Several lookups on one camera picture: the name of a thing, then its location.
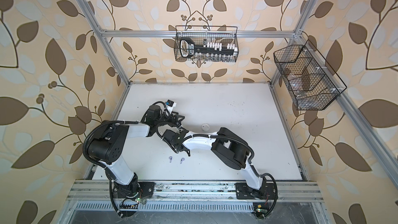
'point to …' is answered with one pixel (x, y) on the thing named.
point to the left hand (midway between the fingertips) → (181, 114)
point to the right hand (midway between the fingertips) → (183, 141)
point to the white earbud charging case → (205, 127)
